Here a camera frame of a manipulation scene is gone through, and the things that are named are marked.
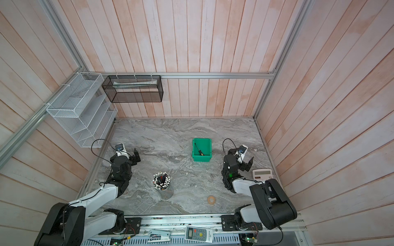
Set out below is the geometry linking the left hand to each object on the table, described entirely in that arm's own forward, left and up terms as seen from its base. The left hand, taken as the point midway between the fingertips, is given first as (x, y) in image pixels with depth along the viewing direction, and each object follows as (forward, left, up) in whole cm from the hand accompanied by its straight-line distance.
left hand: (129, 152), depth 87 cm
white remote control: (-38, -40, -10) cm, 56 cm away
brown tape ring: (-22, -47, -12) cm, 54 cm away
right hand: (0, -67, +1) cm, 67 cm away
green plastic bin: (+13, -46, -13) cm, 49 cm away
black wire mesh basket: (+32, -1, +22) cm, 38 cm away
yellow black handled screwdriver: (+9, -41, -12) cm, 43 cm away
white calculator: (-9, -78, -10) cm, 79 cm away
